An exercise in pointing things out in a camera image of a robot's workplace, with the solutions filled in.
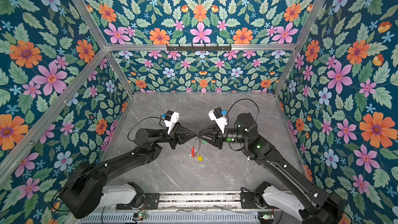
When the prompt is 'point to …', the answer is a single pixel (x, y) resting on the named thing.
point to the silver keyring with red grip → (194, 154)
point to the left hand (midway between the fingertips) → (194, 136)
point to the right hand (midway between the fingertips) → (200, 133)
